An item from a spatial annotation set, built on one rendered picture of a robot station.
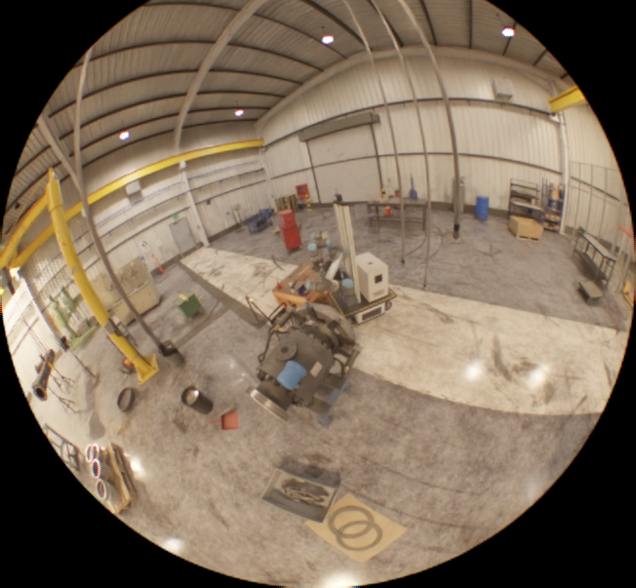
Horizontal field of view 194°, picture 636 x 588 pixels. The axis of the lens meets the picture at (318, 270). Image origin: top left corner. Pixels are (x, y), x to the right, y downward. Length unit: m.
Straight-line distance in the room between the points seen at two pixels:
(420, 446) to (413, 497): 0.58
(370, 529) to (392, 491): 0.47
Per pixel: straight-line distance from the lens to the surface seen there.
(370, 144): 9.90
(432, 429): 2.29
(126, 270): 7.61
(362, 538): 2.33
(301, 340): 1.72
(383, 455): 2.17
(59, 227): 4.14
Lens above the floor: 2.16
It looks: 29 degrees down
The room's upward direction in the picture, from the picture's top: 13 degrees counter-clockwise
